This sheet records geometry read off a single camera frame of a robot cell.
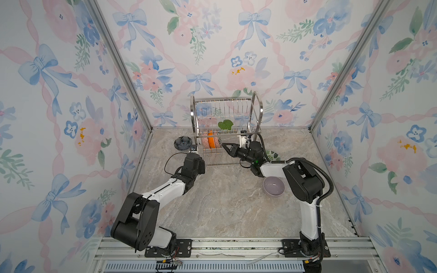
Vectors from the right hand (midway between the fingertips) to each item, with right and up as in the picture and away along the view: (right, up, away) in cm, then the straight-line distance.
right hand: (222, 143), depth 91 cm
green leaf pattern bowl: (+31, -7, +11) cm, 33 cm away
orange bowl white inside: (-6, +2, +4) cm, 8 cm away
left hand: (-12, -8, 0) cm, 14 cm away
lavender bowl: (+27, -22, -1) cm, 35 cm away
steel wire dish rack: (-1, +12, -5) cm, 13 cm away
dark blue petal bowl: (-25, +1, +18) cm, 31 cm away
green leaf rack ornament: (+2, +10, -6) cm, 12 cm away
